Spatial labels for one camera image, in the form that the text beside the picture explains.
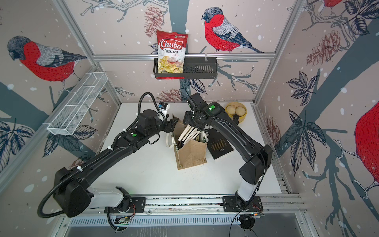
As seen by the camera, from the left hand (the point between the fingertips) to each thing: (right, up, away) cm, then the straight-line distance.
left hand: (175, 114), depth 76 cm
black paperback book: (+25, -20, +18) cm, 37 cm away
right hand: (+6, -4, +1) cm, 7 cm away
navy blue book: (+10, -10, +5) cm, 15 cm away
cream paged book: (+5, -10, +2) cm, 11 cm away
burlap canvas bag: (+9, -23, +7) cm, 26 cm away
